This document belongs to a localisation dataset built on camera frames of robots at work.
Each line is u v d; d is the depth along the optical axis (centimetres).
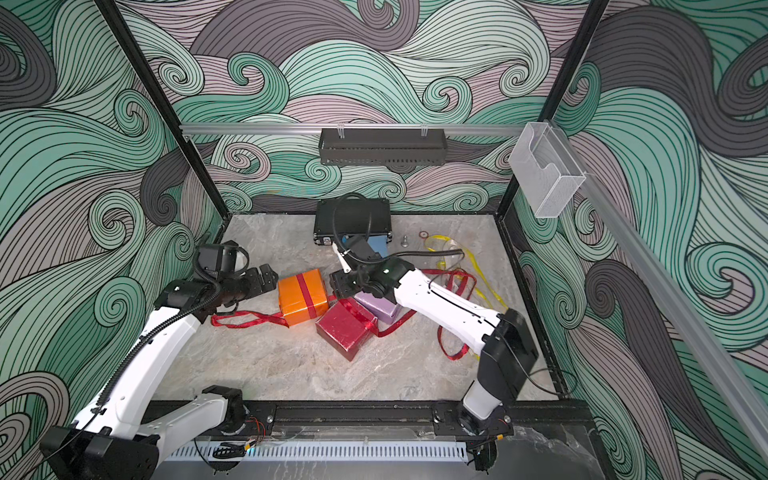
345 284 68
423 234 114
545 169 78
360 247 59
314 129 94
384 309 85
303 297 88
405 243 109
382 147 95
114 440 37
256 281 68
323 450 70
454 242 110
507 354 41
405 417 74
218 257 56
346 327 82
